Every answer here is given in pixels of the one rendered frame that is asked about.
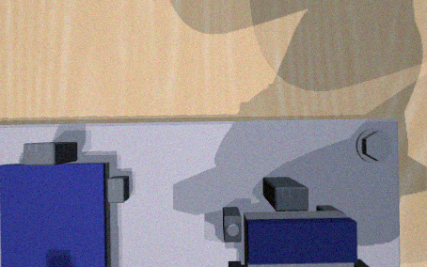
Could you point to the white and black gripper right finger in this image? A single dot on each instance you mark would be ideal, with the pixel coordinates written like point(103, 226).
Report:
point(360, 263)

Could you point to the grey fixture plate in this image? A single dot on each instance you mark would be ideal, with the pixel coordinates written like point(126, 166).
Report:
point(182, 175)

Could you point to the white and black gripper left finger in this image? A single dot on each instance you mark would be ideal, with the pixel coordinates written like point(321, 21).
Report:
point(236, 264)

